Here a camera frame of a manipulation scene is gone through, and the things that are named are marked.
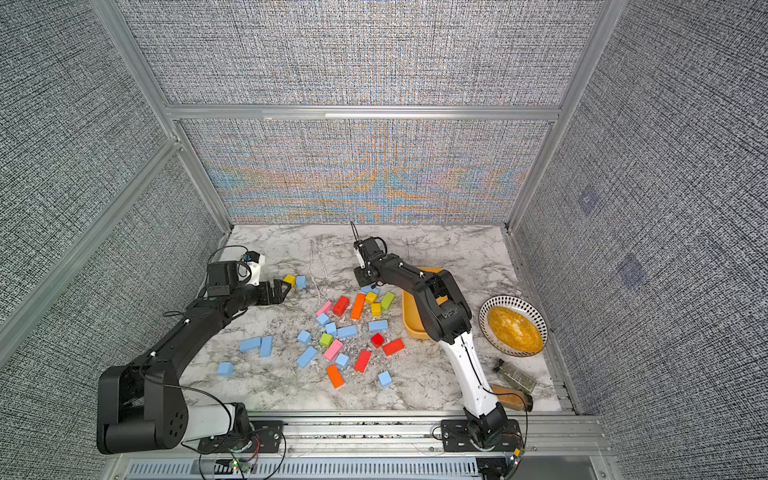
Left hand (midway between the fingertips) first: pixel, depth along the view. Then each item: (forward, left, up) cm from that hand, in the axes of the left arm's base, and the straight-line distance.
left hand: (280, 282), depth 88 cm
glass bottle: (-27, -64, -9) cm, 70 cm away
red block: (-2, -17, -11) cm, 20 cm away
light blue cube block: (+7, -3, -11) cm, 13 cm away
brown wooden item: (-32, -62, -9) cm, 71 cm away
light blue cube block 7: (-7, -11, -11) cm, 17 cm away
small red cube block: (-14, -28, -12) cm, 33 cm away
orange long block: (-2, -22, -13) cm, 26 cm away
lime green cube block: (-14, -13, -10) cm, 22 cm away
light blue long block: (-11, -19, -12) cm, 25 cm away
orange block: (-24, -16, -13) cm, 31 cm away
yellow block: (-4, -28, -11) cm, 30 cm away
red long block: (-20, -23, -12) cm, 33 cm away
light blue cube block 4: (-20, -18, -10) cm, 29 cm away
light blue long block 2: (-13, +10, -13) cm, 21 cm away
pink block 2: (-16, -15, -12) cm, 25 cm away
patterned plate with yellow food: (-14, -67, -6) cm, 68 cm away
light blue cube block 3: (-21, +14, -10) cm, 27 cm away
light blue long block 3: (-18, -8, -11) cm, 23 cm away
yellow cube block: (+8, +1, -10) cm, 13 cm away
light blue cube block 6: (-10, -14, -11) cm, 20 cm away
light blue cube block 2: (-26, -30, -11) cm, 41 cm away
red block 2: (-16, -32, -12) cm, 38 cm away
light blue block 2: (-15, +5, -11) cm, 19 cm away
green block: (-1, -32, -12) cm, 34 cm away
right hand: (+13, -24, -10) cm, 29 cm away
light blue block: (-9, -29, -13) cm, 33 cm away
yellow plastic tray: (-7, -39, -12) cm, 41 cm away
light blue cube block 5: (-13, -6, -10) cm, 18 cm away
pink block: (-4, -11, -11) cm, 16 cm away
